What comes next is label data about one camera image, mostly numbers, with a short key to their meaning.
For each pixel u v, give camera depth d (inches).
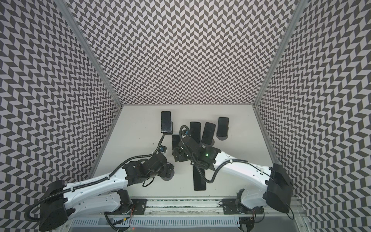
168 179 32.4
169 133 37.6
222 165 18.6
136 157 22.5
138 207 28.7
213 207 29.7
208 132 35.3
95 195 18.1
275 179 16.7
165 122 38.0
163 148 27.8
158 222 27.3
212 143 36.9
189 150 21.5
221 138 40.0
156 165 22.5
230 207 29.2
